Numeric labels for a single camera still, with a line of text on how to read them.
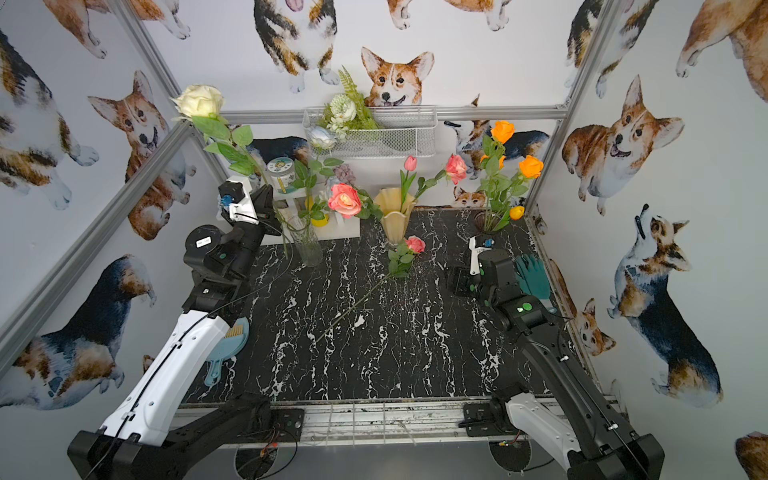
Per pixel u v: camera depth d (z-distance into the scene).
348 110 0.77
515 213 0.79
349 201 0.65
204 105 0.47
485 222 0.93
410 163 0.90
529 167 0.84
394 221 0.97
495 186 0.88
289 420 0.75
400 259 1.06
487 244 0.66
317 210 0.85
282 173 0.90
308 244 0.98
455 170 0.81
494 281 0.56
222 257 0.49
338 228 1.16
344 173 0.98
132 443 0.37
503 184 0.88
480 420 0.74
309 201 0.88
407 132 0.93
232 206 0.52
